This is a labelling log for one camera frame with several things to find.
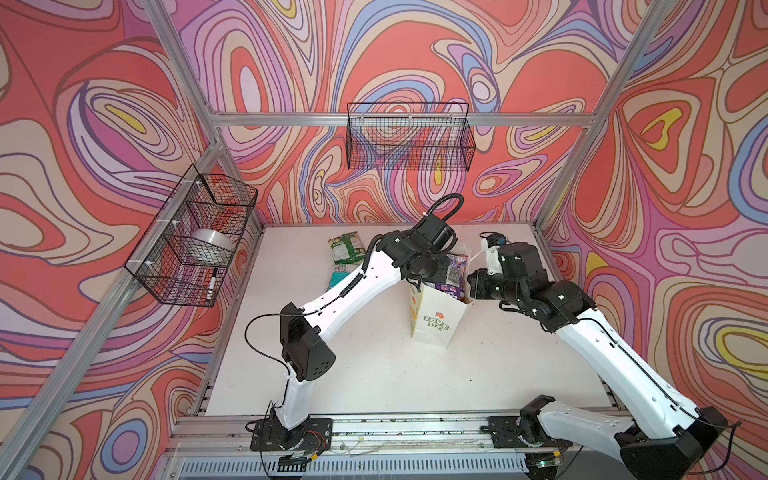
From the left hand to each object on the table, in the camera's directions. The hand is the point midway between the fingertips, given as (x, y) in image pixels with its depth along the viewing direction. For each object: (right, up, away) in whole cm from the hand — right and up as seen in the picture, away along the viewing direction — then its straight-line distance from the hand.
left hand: (446, 274), depth 76 cm
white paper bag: (-2, -12, +2) cm, 12 cm away
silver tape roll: (-59, +9, -3) cm, 60 cm away
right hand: (+5, -3, -3) cm, 7 cm away
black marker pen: (-59, -2, -4) cm, 59 cm away
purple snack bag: (+2, 0, 0) cm, 2 cm away
